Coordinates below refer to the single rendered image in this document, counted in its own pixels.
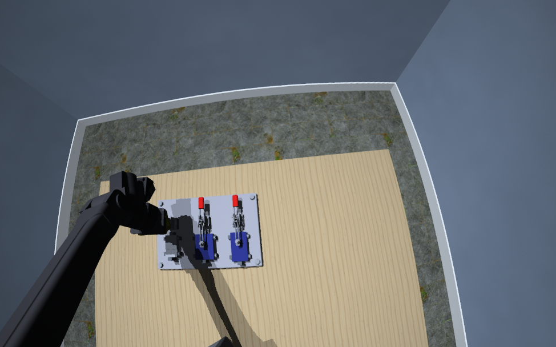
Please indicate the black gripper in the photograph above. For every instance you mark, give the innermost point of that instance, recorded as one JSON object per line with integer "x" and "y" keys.
{"x": 153, "y": 227}

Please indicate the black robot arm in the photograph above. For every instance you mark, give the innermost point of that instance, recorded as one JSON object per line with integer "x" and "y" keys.
{"x": 45, "y": 314}

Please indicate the blue rectangular block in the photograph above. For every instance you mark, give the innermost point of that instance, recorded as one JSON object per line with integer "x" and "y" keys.
{"x": 206, "y": 253}
{"x": 240, "y": 252}

